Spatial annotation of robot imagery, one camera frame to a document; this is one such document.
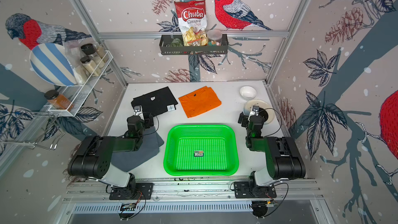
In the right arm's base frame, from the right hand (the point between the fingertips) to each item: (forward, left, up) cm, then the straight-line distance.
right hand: (249, 112), depth 94 cm
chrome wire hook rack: (-30, +94, +18) cm, 100 cm away
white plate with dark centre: (+4, -11, -2) cm, 11 cm away
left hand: (-3, +65, +2) cm, 66 cm away
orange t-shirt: (+12, +32, -6) cm, 35 cm away
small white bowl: (+21, -3, -4) cm, 22 cm away
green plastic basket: (-22, +29, -9) cm, 37 cm away
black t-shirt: (+11, +64, -7) cm, 65 cm away
